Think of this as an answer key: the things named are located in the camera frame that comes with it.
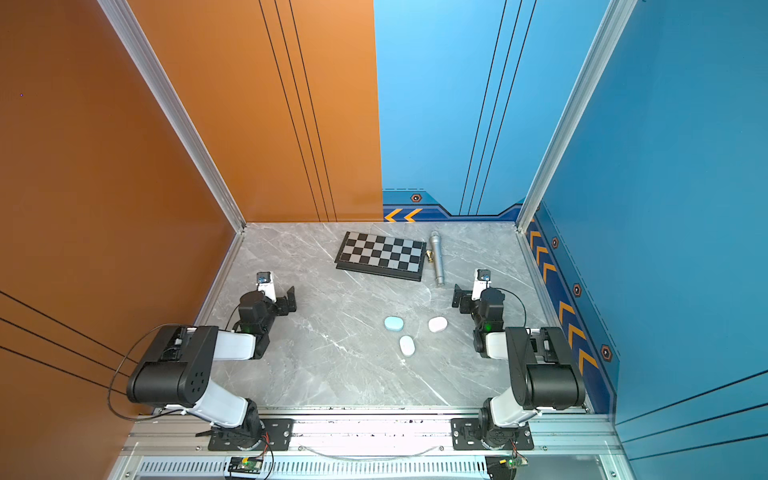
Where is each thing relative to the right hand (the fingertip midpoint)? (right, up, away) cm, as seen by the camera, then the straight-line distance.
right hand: (470, 285), depth 94 cm
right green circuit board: (+5, -38, -25) cm, 46 cm away
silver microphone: (-8, +11, +15) cm, 20 cm away
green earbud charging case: (-20, -17, -7) cm, 27 cm away
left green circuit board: (-60, -41, -22) cm, 76 cm away
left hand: (-61, 0, 0) cm, 61 cm away
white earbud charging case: (-11, -12, -2) cm, 16 cm away
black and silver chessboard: (-28, +9, +11) cm, 32 cm away
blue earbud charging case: (-24, -11, -2) cm, 27 cm away
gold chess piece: (-11, +9, +15) cm, 21 cm away
